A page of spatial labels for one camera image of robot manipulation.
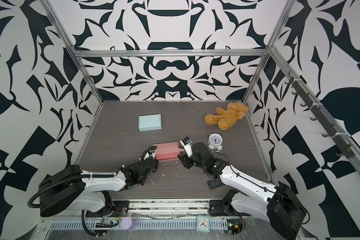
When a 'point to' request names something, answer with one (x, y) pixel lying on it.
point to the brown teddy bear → (226, 119)
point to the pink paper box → (168, 150)
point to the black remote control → (214, 184)
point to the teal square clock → (203, 223)
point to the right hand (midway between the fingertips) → (182, 152)
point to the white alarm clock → (215, 140)
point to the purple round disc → (126, 223)
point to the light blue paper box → (150, 122)
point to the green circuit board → (234, 226)
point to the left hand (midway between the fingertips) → (155, 153)
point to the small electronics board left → (107, 223)
